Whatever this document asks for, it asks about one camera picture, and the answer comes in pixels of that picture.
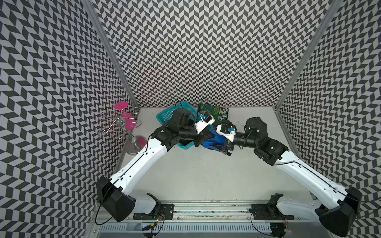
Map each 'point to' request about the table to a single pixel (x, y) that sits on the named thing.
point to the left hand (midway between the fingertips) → (211, 135)
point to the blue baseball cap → (217, 143)
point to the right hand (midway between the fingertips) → (214, 135)
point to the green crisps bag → (219, 114)
